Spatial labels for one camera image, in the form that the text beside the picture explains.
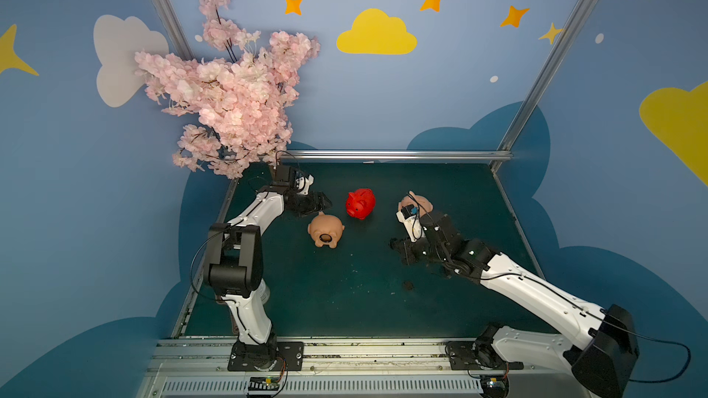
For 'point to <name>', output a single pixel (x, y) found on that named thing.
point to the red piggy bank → (360, 203)
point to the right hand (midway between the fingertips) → (398, 241)
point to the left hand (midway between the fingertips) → (324, 203)
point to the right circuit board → (494, 386)
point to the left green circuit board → (264, 383)
